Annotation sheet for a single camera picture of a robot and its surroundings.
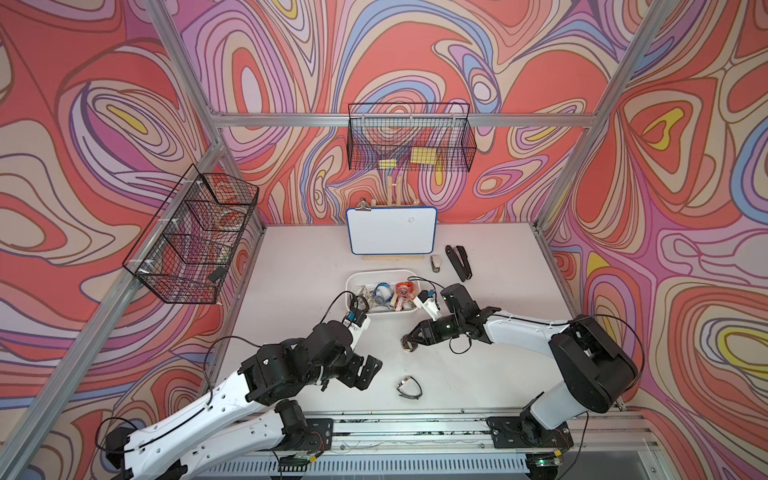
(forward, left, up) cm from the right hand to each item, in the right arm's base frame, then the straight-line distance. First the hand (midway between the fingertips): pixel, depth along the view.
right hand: (414, 345), depth 84 cm
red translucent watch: (+18, +2, +1) cm, 18 cm away
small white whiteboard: (+35, +5, +12) cm, 37 cm away
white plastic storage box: (+22, +16, -1) cm, 27 cm away
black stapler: (+33, -19, -2) cm, 38 cm away
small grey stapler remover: (+30, -10, -1) cm, 32 cm away
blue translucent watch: (+19, +9, -2) cm, 21 cm away
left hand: (-9, +11, +15) cm, 21 cm away
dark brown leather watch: (+2, +2, -4) cm, 4 cm away
